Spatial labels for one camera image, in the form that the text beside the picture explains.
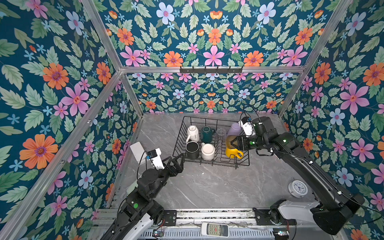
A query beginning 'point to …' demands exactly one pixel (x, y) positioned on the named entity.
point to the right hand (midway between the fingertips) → (235, 140)
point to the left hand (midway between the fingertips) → (180, 154)
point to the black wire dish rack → (220, 158)
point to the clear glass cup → (221, 134)
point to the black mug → (192, 148)
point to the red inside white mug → (207, 151)
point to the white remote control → (215, 229)
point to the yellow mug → (233, 153)
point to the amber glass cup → (229, 138)
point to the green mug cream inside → (206, 134)
